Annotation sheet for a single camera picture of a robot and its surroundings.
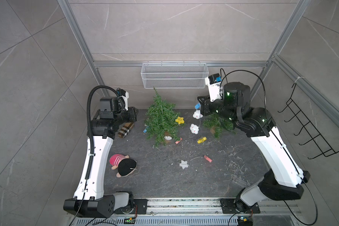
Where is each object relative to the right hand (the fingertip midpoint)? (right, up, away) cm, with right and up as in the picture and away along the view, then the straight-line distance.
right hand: (201, 97), depth 58 cm
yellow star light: (-7, -10, +28) cm, 31 cm away
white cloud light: (-1, -14, +10) cm, 17 cm away
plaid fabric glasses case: (-47, -17, +44) cm, 67 cm away
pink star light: (+11, -35, +29) cm, 47 cm away
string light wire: (+7, -34, +34) cm, 49 cm away
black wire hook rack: (+55, -14, +9) cm, 58 cm away
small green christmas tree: (-18, -10, +17) cm, 27 cm away
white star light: (-5, -38, +29) cm, 48 cm away
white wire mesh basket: (-11, +23, +42) cm, 49 cm away
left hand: (-30, -4, +11) cm, 32 cm away
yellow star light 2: (+5, -22, +23) cm, 32 cm away
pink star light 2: (-9, -25, +37) cm, 46 cm away
